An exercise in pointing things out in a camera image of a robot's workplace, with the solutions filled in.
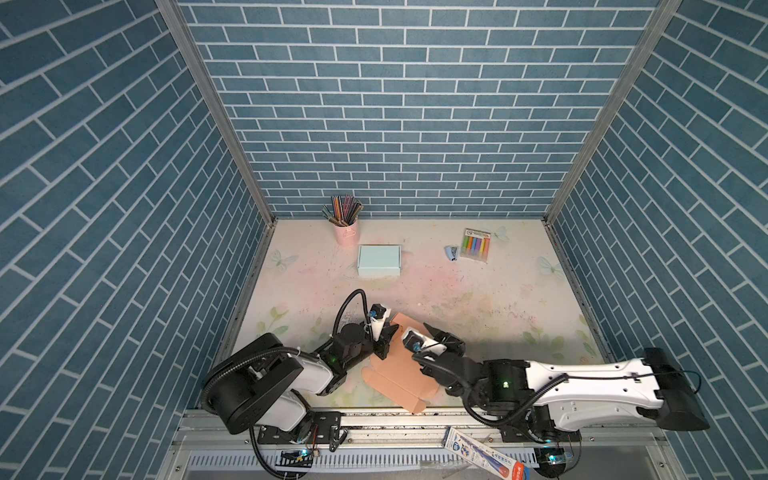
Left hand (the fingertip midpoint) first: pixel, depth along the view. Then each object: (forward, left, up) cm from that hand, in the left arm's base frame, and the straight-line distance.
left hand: (397, 327), depth 85 cm
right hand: (-6, -5, +13) cm, 15 cm away
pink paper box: (-12, -1, -7) cm, 14 cm away
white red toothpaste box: (-33, -26, -4) cm, 42 cm away
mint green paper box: (+28, +6, -4) cm, 28 cm away
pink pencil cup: (+36, +17, -1) cm, 40 cm away
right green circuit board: (-32, -36, -6) cm, 48 cm away
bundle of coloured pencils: (+43, +19, +5) cm, 47 cm away
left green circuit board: (-29, +24, -8) cm, 39 cm away
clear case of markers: (+35, -31, -4) cm, 47 cm away
